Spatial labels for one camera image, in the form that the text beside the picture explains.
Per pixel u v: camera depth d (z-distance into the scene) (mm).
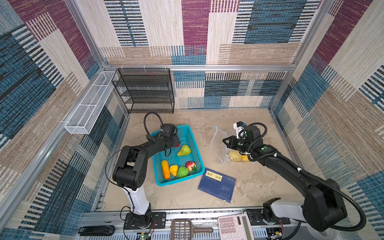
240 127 758
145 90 1089
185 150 916
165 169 863
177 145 920
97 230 673
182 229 716
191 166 865
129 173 489
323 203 409
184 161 940
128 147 519
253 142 634
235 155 885
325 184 411
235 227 700
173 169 852
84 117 922
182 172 830
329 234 686
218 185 831
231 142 729
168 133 777
